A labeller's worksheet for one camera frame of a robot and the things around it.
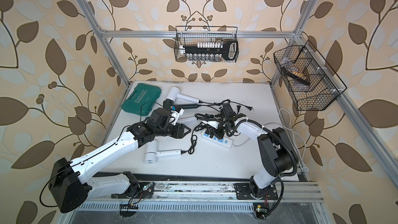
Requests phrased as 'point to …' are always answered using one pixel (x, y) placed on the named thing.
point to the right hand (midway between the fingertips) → (212, 131)
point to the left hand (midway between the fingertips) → (186, 127)
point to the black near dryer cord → (194, 139)
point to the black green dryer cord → (217, 117)
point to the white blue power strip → (225, 142)
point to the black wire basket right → (312, 83)
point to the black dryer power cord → (200, 126)
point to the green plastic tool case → (142, 99)
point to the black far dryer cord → (226, 101)
